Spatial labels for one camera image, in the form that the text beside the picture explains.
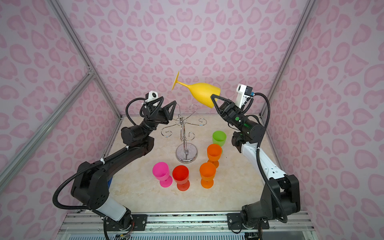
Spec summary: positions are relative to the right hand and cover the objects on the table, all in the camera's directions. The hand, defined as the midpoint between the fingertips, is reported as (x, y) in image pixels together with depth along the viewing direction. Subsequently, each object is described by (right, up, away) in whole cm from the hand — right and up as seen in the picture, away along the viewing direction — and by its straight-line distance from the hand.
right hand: (210, 101), depth 52 cm
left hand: (-15, -1, -2) cm, 15 cm away
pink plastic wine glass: (-24, -32, +26) cm, 48 cm away
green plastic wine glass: (+8, -15, +37) cm, 41 cm away
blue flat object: (-35, -28, 0) cm, 45 cm away
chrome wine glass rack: (-12, -25, +45) cm, 53 cm away
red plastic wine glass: (-13, -32, +21) cm, 40 cm away
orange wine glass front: (+5, -23, +31) cm, 39 cm away
